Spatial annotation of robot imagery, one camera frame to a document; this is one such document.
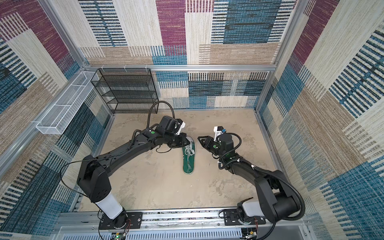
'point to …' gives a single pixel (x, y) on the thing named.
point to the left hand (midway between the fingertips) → (191, 141)
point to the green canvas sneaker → (192, 158)
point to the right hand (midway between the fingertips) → (199, 140)
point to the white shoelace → (189, 150)
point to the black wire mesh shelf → (127, 90)
